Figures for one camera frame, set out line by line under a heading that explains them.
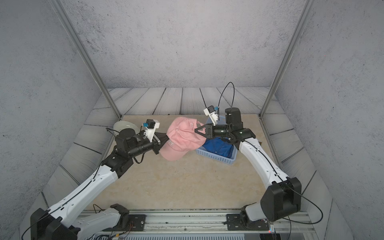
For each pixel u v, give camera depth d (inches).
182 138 26.8
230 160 35.4
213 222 29.3
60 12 28.1
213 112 26.0
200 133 27.5
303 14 28.8
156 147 24.2
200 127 27.8
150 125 23.2
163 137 26.1
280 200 15.9
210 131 25.1
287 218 17.7
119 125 36.8
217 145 38.7
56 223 15.2
